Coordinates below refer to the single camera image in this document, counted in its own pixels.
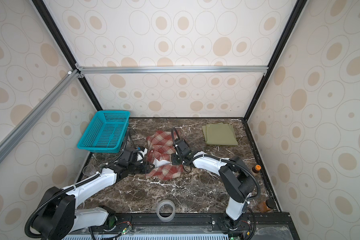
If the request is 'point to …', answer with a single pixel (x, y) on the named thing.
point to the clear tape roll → (165, 210)
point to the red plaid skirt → (161, 146)
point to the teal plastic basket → (107, 133)
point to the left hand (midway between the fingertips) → (156, 164)
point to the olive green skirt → (219, 134)
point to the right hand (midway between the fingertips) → (174, 158)
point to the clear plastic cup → (89, 170)
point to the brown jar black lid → (266, 206)
